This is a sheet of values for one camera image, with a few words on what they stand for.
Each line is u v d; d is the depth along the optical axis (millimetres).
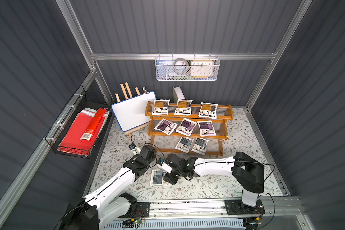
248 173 479
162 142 1000
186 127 885
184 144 957
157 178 827
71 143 669
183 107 788
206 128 870
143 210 716
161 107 803
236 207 738
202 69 879
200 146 939
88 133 693
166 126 872
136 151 736
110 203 568
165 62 886
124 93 875
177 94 937
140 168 584
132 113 919
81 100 775
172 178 737
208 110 771
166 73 854
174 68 883
